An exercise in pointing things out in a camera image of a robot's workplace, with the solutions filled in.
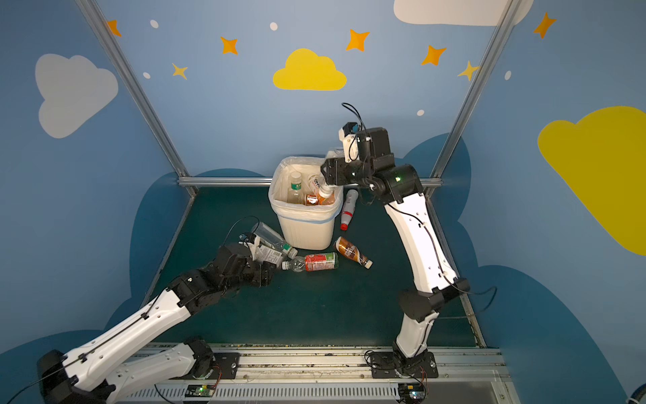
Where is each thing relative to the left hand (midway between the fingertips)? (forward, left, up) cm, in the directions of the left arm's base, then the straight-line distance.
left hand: (270, 266), depth 76 cm
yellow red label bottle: (+27, -11, +1) cm, 29 cm away
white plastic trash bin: (+17, -9, -2) cm, 19 cm away
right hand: (+18, -19, +25) cm, 36 cm away
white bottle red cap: (+34, -27, -12) cm, 45 cm away
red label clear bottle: (+9, -12, -13) cm, 20 cm away
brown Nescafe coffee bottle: (+14, -28, -14) cm, 34 cm away
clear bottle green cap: (+19, +4, -14) cm, 24 cm away
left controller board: (-30, +19, -19) cm, 40 cm away
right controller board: (-30, -42, -19) cm, 55 cm away
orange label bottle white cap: (+16, -17, +16) cm, 28 cm away
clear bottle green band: (+32, -5, -2) cm, 33 cm away
